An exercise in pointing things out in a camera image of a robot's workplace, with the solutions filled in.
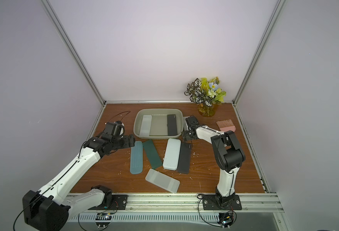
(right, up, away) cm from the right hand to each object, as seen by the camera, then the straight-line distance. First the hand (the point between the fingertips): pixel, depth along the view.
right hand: (191, 131), depth 99 cm
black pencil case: (-14, +5, +5) cm, 16 cm away
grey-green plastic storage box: (-24, +4, +8) cm, 25 cm away
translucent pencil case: (-5, +5, -2) cm, 7 cm away
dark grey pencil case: (-6, -16, -14) cm, 22 cm away
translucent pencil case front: (-19, -26, -20) cm, 37 cm away
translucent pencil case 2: (-34, +4, +6) cm, 34 cm away
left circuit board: (-49, -42, -27) cm, 70 cm away
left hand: (-38, -2, -18) cm, 42 cm away
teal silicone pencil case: (-36, -16, -12) cm, 41 cm away
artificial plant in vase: (+8, +26, -7) cm, 28 cm away
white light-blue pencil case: (-13, -13, -10) cm, 21 cm away
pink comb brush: (+26, +4, +5) cm, 27 cm away
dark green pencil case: (-26, -13, -10) cm, 31 cm away
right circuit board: (+14, -40, -29) cm, 52 cm away
